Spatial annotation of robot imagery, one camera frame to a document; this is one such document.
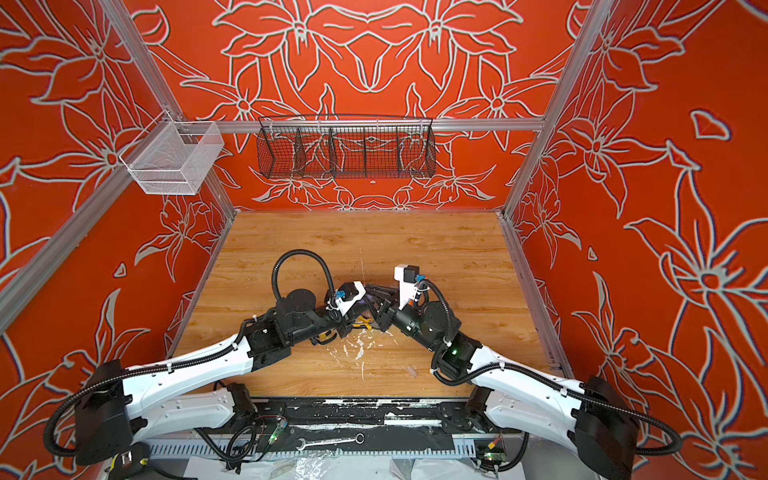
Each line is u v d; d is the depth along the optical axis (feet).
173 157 3.02
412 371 2.61
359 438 2.29
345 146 3.27
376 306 2.14
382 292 2.10
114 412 1.28
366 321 2.09
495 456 2.24
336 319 1.97
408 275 1.95
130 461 2.14
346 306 1.95
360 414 2.44
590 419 1.34
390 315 1.94
